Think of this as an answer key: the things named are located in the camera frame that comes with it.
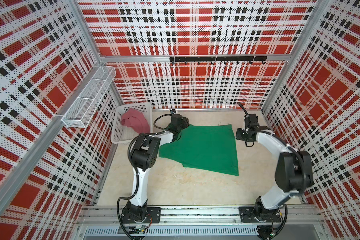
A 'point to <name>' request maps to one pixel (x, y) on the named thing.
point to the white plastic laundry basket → (123, 134)
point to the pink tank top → (133, 118)
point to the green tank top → (206, 147)
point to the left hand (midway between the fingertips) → (186, 121)
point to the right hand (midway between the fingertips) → (239, 136)
